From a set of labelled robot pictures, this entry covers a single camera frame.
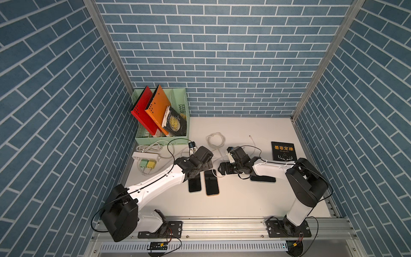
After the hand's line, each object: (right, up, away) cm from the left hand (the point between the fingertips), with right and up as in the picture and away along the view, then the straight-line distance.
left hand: (207, 163), depth 83 cm
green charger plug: (-38, -2, +11) cm, 40 cm away
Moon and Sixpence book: (-21, +22, +15) cm, 34 cm away
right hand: (+10, -5, +9) cm, 14 cm away
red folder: (-38, +28, +3) cm, 47 cm away
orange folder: (-31, +32, +14) cm, 47 cm away
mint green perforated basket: (-21, +39, +22) cm, 49 cm away
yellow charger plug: (-34, -3, +11) cm, 35 cm away
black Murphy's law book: (+49, +4, +18) cm, 52 cm away
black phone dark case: (+23, -2, -19) cm, 30 cm away
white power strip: (-42, +2, +11) cm, 44 cm away
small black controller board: (-22, -35, -11) cm, 43 cm away
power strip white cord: (-34, +7, +16) cm, 38 cm away
